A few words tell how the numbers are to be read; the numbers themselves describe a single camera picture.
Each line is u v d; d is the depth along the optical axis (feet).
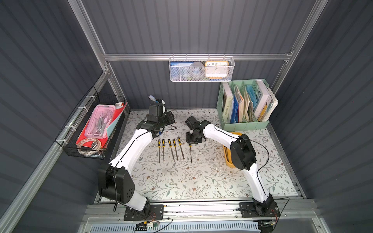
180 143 3.26
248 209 2.42
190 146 3.10
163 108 2.15
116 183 1.42
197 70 2.97
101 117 2.42
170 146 3.24
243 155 1.88
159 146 3.24
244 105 3.14
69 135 2.03
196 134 2.42
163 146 3.24
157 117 2.03
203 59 2.92
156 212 2.43
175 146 3.24
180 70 3.00
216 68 2.90
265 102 3.16
